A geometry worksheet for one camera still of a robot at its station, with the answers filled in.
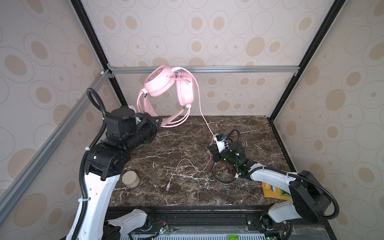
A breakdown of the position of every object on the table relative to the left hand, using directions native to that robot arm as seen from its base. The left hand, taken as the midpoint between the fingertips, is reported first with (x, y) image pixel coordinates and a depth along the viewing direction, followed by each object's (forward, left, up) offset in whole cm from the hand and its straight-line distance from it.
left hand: (166, 115), depth 54 cm
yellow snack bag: (-12, -53, -48) cm, 72 cm away
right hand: (+7, -18, -32) cm, 37 cm away
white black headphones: (-13, -28, -22) cm, 38 cm away
